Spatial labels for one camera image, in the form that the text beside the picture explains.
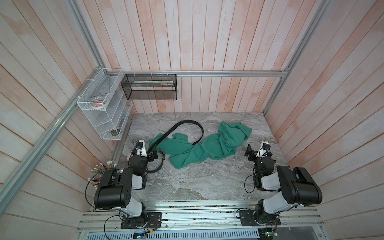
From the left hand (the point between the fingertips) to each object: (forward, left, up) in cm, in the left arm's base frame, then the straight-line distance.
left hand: (148, 146), depth 91 cm
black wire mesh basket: (+40, +3, +15) cm, 43 cm away
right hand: (0, -67, +2) cm, 67 cm away
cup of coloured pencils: (-18, +21, +5) cm, 28 cm away
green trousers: (+4, -45, -3) cm, 46 cm away
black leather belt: (-4, -8, -6) cm, 11 cm away
